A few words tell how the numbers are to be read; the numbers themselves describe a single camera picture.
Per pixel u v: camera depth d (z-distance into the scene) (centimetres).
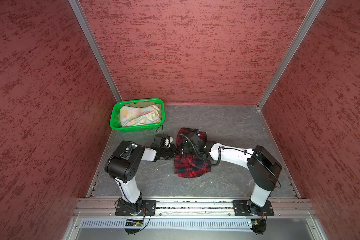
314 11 73
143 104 110
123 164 49
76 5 70
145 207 75
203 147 66
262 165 50
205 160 63
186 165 84
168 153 87
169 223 77
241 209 74
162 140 80
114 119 103
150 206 74
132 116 107
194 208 76
